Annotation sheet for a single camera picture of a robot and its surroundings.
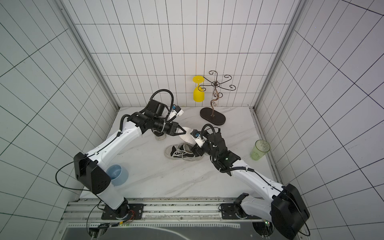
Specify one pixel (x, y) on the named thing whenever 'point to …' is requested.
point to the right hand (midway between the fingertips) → (194, 133)
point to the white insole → (186, 138)
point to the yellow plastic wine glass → (198, 92)
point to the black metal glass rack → (207, 113)
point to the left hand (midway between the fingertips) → (182, 135)
